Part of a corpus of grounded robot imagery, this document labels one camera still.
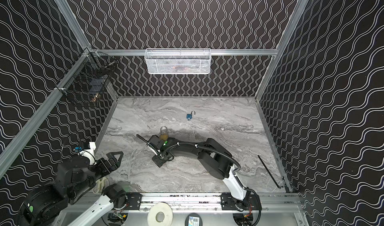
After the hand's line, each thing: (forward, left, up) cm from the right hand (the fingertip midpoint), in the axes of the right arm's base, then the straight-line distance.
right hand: (161, 160), depth 88 cm
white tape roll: (-27, -4, -1) cm, 27 cm away
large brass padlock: (+16, +1, -1) cm, 16 cm away
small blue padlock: (+33, -15, 0) cm, 37 cm away
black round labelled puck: (-28, -20, +1) cm, 35 cm away
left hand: (-10, +11, +27) cm, 31 cm away
